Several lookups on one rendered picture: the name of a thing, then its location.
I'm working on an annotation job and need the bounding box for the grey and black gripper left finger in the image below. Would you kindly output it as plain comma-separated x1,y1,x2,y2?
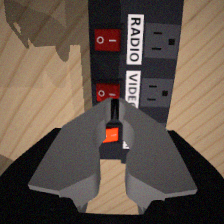
0,97,115,224

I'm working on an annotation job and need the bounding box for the black power strip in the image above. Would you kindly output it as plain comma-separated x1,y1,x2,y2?
88,0,184,164

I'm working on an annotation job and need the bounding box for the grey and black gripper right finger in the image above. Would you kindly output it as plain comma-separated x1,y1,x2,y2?
115,97,224,224

